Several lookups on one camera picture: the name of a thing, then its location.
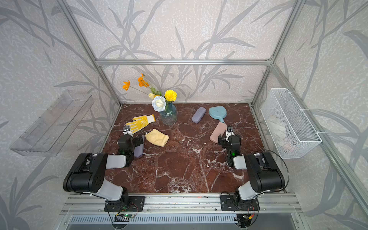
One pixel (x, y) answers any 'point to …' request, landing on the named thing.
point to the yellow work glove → (141, 123)
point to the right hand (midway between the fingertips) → (228, 133)
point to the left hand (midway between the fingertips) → (132, 133)
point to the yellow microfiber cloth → (156, 137)
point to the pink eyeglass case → (220, 129)
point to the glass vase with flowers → (163, 104)
